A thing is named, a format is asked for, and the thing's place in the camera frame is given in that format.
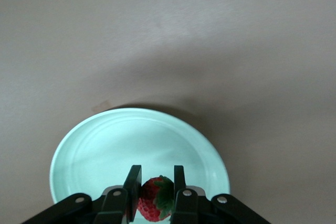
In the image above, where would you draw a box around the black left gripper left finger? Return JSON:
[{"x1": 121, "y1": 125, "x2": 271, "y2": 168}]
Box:
[{"x1": 25, "y1": 165, "x2": 143, "y2": 224}]

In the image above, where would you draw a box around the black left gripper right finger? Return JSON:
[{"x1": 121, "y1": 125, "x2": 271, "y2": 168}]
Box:
[{"x1": 169, "y1": 165, "x2": 271, "y2": 224}]

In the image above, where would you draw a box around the red green strawberry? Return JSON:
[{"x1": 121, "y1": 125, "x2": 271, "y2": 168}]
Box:
[{"x1": 136, "y1": 174, "x2": 176, "y2": 222}]

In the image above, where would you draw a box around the pale green round plate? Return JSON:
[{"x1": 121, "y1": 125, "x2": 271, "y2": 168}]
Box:
[{"x1": 49, "y1": 107, "x2": 232, "y2": 224}]

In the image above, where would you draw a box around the brown table cover sheet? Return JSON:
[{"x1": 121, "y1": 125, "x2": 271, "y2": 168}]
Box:
[{"x1": 0, "y1": 0, "x2": 336, "y2": 224}]

